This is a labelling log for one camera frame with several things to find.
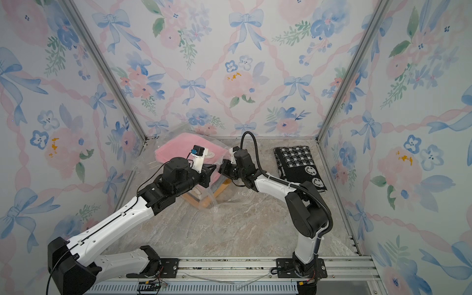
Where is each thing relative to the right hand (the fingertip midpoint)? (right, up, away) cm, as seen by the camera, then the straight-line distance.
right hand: (215, 166), depth 86 cm
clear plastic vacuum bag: (+3, -14, +9) cm, 17 cm away
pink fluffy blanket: (-19, +11, +9) cm, 24 cm away
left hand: (+2, +1, -14) cm, 15 cm away
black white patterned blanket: (+44, 0, +17) cm, 47 cm away
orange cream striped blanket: (-6, -13, -5) cm, 15 cm away
